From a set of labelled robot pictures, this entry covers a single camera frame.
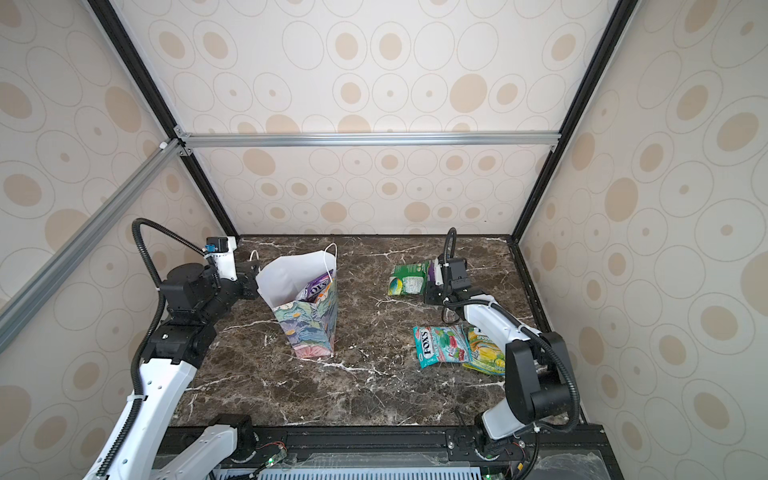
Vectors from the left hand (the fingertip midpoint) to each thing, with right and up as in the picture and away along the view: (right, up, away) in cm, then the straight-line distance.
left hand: (263, 258), depth 69 cm
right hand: (+41, -9, +23) cm, 48 cm away
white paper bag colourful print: (+9, -17, +8) cm, 21 cm away
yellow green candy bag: (+57, -28, +17) cm, 65 cm away
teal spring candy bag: (+45, -25, +19) cm, 54 cm away
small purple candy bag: (+8, -8, +14) cm, 19 cm away
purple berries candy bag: (+44, -4, +35) cm, 56 cm away
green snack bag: (+36, -7, +32) cm, 48 cm away
